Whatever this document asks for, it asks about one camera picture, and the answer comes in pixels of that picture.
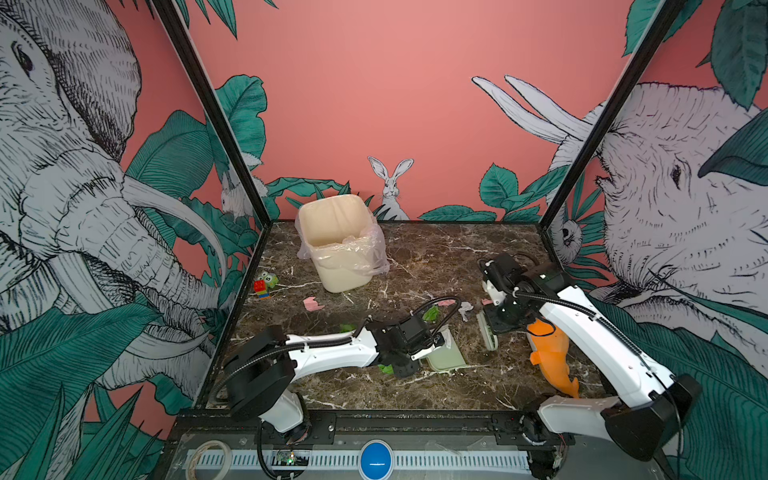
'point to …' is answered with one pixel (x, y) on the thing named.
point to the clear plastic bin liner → (365, 252)
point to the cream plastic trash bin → (329, 219)
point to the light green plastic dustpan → (446, 359)
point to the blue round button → (376, 460)
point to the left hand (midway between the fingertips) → (413, 355)
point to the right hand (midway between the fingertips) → (492, 322)
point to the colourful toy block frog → (263, 284)
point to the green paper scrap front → (387, 369)
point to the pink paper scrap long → (446, 302)
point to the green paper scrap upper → (431, 314)
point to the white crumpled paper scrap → (466, 306)
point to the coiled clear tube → (226, 453)
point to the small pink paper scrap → (312, 305)
